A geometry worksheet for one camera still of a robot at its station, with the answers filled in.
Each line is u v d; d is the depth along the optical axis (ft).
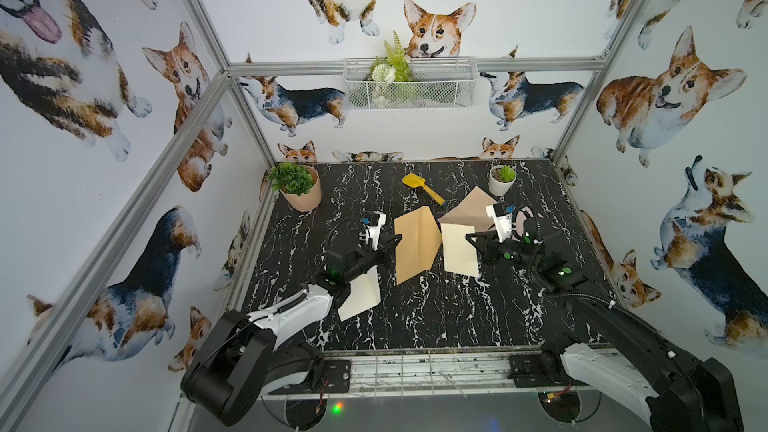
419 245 2.83
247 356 1.37
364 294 2.85
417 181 3.72
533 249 1.92
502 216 2.25
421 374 2.47
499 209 2.24
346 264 2.14
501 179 3.39
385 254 2.36
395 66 2.68
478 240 2.50
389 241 2.50
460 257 2.65
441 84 3.03
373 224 2.32
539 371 2.39
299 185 3.10
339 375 2.40
